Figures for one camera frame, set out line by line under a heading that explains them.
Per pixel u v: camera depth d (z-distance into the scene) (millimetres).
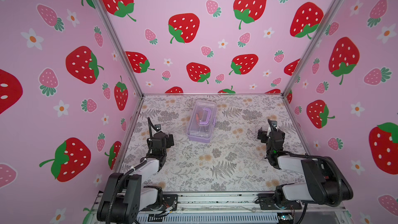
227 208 731
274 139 687
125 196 426
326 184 435
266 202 734
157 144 695
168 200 748
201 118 984
